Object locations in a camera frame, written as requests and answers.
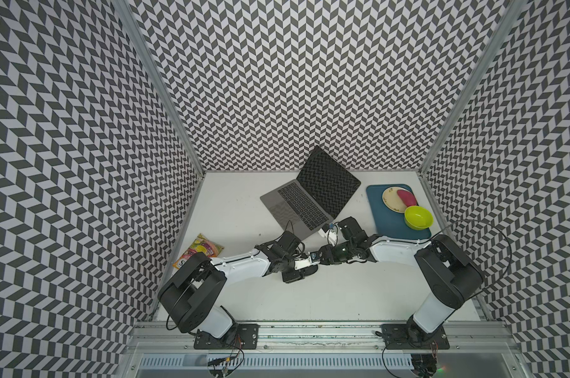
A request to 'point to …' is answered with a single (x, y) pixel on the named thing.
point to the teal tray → (389, 224)
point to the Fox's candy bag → (201, 244)
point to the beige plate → (391, 198)
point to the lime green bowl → (417, 218)
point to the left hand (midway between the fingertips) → (297, 268)
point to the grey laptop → (315, 198)
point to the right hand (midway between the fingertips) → (317, 264)
